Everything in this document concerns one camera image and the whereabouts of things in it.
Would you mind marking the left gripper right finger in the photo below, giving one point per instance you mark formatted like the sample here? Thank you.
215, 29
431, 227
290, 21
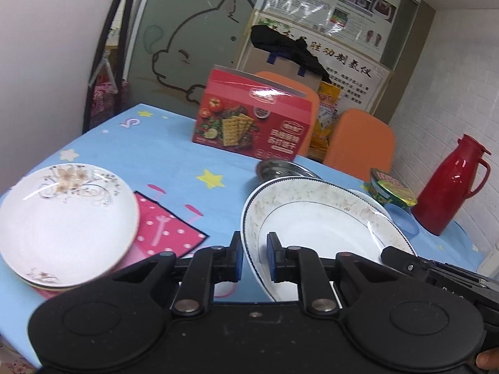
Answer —
392, 319

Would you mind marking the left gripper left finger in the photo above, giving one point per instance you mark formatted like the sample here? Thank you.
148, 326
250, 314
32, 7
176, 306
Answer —
112, 322

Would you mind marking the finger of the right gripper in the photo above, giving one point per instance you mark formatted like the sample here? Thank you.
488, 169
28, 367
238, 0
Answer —
480, 290

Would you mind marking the blue translucent bowl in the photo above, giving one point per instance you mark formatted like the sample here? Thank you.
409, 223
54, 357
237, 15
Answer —
403, 220

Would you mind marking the white floral plate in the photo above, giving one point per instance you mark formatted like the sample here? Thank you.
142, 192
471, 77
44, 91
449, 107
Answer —
67, 224

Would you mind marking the white blue-rimmed deep plate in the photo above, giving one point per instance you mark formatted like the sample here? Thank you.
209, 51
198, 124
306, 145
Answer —
316, 214

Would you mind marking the stainless steel bowl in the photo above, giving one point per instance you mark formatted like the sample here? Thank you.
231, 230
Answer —
271, 169

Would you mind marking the right hand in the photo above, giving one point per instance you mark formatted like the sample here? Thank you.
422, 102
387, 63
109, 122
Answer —
488, 360

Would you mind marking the white cup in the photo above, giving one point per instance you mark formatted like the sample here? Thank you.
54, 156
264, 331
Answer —
489, 267

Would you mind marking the red thermos jug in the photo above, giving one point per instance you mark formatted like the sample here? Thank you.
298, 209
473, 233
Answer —
460, 176

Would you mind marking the instant noodle cup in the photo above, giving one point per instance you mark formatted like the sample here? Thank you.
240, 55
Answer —
386, 189

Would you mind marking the blue patterned tablecloth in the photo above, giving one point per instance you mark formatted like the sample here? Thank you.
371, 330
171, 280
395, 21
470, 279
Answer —
151, 149

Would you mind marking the right orange chair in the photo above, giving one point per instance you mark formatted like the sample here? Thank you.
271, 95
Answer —
359, 143

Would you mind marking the orange chair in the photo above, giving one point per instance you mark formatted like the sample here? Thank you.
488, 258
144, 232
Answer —
359, 143
304, 108

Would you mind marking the pink floral fabric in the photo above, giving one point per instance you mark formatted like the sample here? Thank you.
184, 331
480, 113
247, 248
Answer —
103, 104

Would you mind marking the yellow snack bag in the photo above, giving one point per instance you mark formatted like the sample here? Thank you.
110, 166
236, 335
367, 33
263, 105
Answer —
329, 94

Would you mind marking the red cracker box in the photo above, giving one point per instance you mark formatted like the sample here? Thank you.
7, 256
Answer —
248, 115

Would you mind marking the left orange chair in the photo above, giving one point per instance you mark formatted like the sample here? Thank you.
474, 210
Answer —
304, 108

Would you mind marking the black cloth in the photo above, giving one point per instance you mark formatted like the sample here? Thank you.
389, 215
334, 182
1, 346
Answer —
264, 38

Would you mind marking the cardboard box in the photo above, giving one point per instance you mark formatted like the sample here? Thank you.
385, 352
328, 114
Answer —
279, 70

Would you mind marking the white round reflector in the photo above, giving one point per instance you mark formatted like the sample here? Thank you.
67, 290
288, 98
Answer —
47, 51

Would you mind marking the black stand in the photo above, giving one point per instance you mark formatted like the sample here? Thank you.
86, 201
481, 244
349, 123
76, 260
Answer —
101, 61

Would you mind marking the lower wall poster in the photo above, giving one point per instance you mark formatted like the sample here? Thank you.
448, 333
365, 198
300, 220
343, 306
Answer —
362, 79

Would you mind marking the wall poster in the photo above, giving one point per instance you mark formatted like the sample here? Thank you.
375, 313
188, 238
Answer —
362, 79
365, 25

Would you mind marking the upper wall poster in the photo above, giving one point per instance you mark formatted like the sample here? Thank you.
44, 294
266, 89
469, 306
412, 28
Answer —
365, 25

